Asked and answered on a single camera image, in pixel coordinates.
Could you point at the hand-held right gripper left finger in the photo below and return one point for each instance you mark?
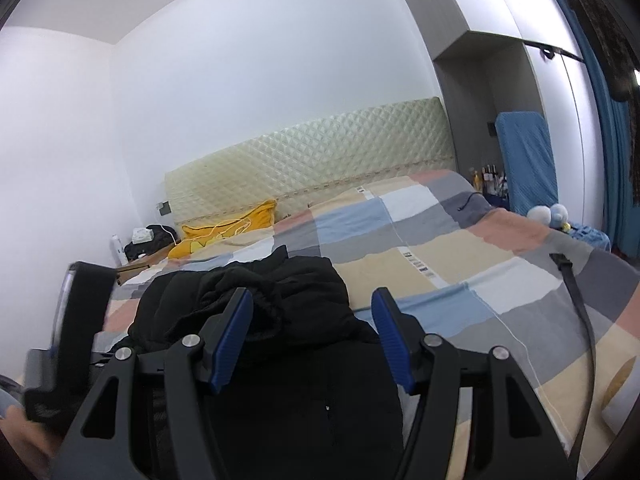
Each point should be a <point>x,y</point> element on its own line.
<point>232,340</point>

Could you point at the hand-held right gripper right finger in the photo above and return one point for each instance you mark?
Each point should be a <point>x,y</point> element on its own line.
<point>395,340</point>

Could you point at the black puffer jacket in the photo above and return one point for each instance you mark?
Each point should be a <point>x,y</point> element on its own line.
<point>300,310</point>

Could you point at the person's left hand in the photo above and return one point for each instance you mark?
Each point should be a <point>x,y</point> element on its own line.
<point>27,435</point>

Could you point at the wooden nightstand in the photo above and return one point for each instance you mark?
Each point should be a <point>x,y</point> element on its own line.
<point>135,270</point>

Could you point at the white spray bottle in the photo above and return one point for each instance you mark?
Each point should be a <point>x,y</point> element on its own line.
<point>118,250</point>

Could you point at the patchwork checked bed blanket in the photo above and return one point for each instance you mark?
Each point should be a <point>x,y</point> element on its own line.
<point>450,260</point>

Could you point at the white tissue box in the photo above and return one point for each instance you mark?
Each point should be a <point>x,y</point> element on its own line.
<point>142,235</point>

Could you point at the black bag with tissue box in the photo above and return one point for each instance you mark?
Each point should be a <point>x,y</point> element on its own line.
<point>160,240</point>

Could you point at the yellow pillow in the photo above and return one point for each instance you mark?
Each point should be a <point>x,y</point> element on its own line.
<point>260,215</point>

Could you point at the group of cosmetic bottles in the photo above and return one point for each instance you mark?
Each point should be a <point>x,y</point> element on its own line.
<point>492,180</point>

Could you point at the cream quilted headboard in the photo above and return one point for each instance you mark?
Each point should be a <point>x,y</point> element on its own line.
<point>325,160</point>

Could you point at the white blue plush toy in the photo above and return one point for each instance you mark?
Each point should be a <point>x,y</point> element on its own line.
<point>542,214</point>

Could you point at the blue knitted cloth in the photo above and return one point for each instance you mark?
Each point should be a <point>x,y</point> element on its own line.
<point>590,235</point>

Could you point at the blue towel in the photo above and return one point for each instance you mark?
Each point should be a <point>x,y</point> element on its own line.
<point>525,160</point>

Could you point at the grey wardrobe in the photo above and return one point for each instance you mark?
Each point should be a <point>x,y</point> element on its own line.
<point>465,110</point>

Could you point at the blue curtain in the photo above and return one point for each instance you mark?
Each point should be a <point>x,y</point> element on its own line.
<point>605,135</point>

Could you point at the dark patterned curtain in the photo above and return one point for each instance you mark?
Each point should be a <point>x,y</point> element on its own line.
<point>615,60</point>

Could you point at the grey wall socket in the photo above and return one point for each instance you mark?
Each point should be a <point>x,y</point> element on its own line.
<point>163,208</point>

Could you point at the black wall socket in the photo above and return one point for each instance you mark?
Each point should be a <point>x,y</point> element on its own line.
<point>491,129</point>

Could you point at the black curtain rail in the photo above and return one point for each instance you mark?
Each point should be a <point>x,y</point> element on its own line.
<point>545,49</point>

